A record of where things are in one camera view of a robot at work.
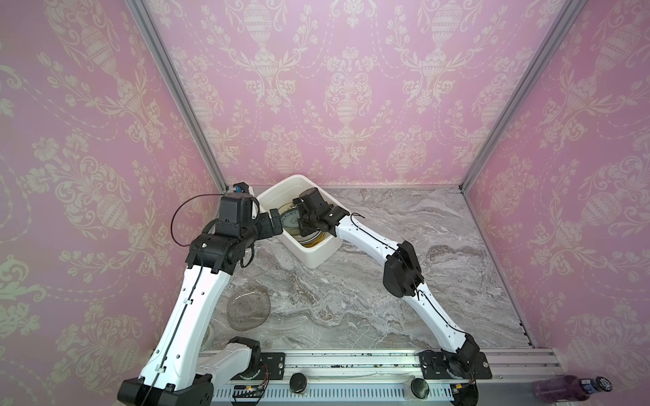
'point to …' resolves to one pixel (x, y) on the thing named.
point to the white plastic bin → (278, 194)
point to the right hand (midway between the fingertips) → (292, 208)
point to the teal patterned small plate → (289, 218)
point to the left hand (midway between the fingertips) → (267, 219)
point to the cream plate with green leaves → (285, 207)
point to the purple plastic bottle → (570, 388)
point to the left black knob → (298, 382)
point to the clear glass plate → (248, 309)
